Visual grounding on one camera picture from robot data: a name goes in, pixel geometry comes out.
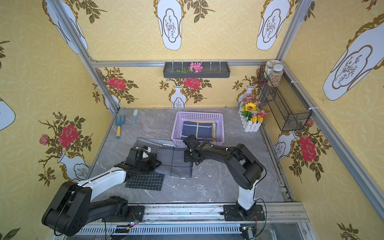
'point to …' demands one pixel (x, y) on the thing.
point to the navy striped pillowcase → (200, 130)
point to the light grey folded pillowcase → (153, 143)
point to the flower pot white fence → (251, 116)
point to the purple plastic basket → (182, 116)
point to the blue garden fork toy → (118, 134)
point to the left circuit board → (123, 229)
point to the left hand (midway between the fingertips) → (157, 161)
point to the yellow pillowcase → (214, 131)
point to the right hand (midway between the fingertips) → (191, 155)
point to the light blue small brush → (135, 113)
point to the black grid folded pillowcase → (150, 181)
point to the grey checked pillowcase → (173, 162)
